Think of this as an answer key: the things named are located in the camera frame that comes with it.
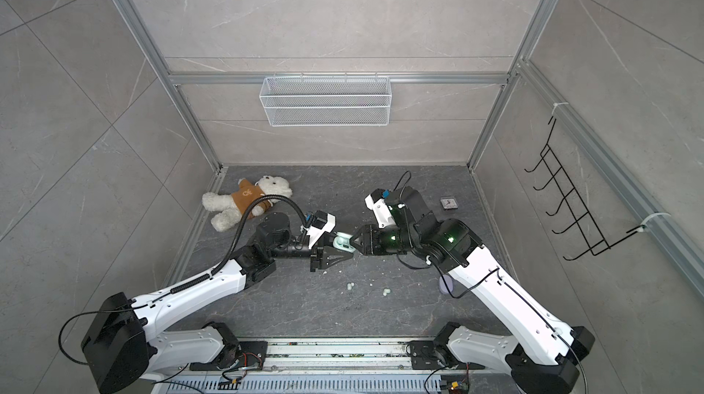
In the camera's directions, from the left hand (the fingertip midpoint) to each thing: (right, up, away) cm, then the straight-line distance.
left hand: (351, 245), depth 67 cm
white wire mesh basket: (-11, +47, +35) cm, 59 cm away
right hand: (+1, +2, -2) cm, 3 cm away
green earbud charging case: (-2, +1, -2) cm, 3 cm away
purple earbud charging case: (+29, -17, +19) cm, 38 cm away
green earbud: (+11, -18, +18) cm, 28 cm away
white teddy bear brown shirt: (-44, +6, +28) cm, 53 cm away
